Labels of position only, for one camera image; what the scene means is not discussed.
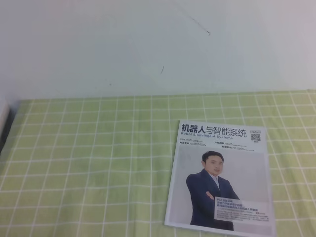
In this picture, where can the white robotics magazine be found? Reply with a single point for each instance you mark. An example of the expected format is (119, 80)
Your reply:
(220, 180)

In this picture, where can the green checked tablecloth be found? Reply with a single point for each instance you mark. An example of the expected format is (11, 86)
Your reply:
(100, 167)

